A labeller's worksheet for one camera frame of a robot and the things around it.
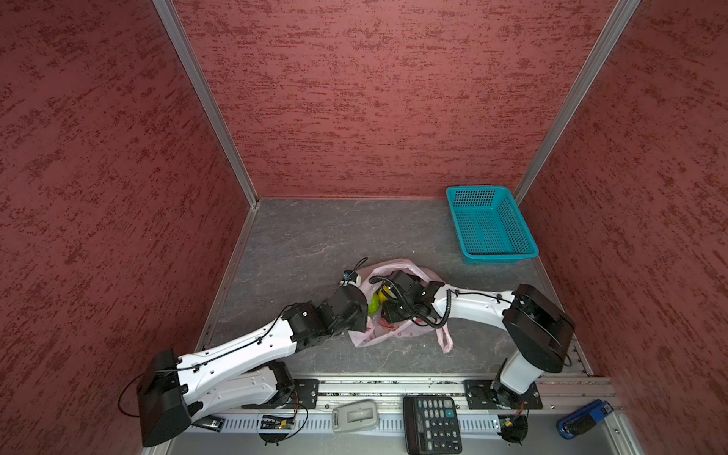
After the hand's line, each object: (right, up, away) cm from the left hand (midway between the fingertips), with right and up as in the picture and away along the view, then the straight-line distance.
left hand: (363, 316), depth 77 cm
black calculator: (+17, -24, -9) cm, 31 cm away
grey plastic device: (-1, -23, -8) cm, 24 cm away
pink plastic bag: (+4, -6, +6) cm, 9 cm away
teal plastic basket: (+52, +25, +37) cm, 68 cm away
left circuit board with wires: (-24, -27, -4) cm, 36 cm away
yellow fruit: (+5, +7, -6) cm, 11 cm away
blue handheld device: (+54, -24, -8) cm, 60 cm away
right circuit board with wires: (+39, -26, -7) cm, 47 cm away
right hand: (+7, -4, +9) cm, 13 cm away
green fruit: (+3, +1, +8) cm, 9 cm away
